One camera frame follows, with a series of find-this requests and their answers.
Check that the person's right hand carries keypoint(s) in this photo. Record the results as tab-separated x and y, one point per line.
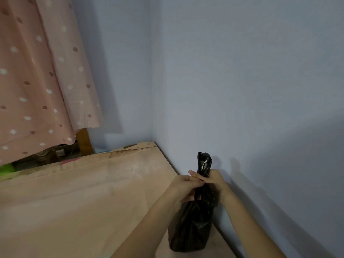
219	185

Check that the person's left hand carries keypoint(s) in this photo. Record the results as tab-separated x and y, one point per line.
182	189

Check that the black plastic bag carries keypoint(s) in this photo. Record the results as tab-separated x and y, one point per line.
190	228

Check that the person's left forearm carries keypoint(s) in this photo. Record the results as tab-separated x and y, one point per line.
150	231

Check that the person's right forearm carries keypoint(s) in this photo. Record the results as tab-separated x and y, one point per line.
250	231

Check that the pink tablecloth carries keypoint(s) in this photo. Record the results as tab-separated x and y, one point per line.
67	198

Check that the green plastic item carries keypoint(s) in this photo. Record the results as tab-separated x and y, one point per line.
6	169

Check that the pink polka-dot curtain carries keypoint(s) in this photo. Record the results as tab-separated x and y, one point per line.
32	77

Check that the brown wooden post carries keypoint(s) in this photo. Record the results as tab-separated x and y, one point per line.
84	142

